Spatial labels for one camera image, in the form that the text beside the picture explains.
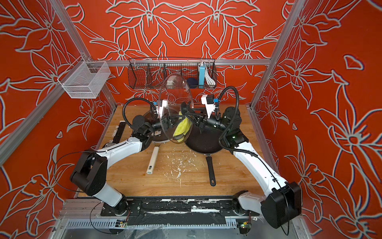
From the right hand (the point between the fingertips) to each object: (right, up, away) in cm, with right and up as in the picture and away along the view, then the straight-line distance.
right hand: (184, 113), depth 61 cm
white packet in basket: (-10, +19, +29) cm, 37 cm away
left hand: (-1, -2, +4) cm, 5 cm away
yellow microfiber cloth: (-1, -6, +6) cm, 9 cm away
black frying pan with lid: (+14, -18, +37) cm, 44 cm away
